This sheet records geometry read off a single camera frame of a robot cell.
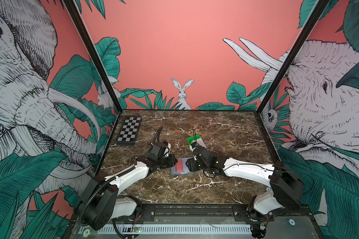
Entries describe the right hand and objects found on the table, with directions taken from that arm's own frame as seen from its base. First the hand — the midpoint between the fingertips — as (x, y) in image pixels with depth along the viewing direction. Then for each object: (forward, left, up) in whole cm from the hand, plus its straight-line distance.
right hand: (187, 161), depth 83 cm
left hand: (+2, +5, -1) cm, 5 cm away
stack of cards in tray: (+16, -9, -5) cm, 19 cm away
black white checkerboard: (+24, +42, -5) cm, 48 cm away
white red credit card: (-1, +5, -7) cm, 9 cm away
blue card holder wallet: (-3, +1, -4) cm, 5 cm away
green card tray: (+20, -2, -7) cm, 21 cm away
